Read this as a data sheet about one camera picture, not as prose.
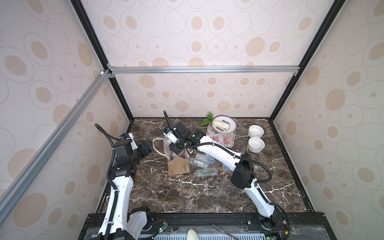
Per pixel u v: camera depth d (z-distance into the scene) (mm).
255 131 1109
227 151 567
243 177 530
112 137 649
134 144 684
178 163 860
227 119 1171
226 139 1064
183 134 660
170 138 760
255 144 1031
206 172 897
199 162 941
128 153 582
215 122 1126
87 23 717
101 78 831
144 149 684
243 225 731
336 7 677
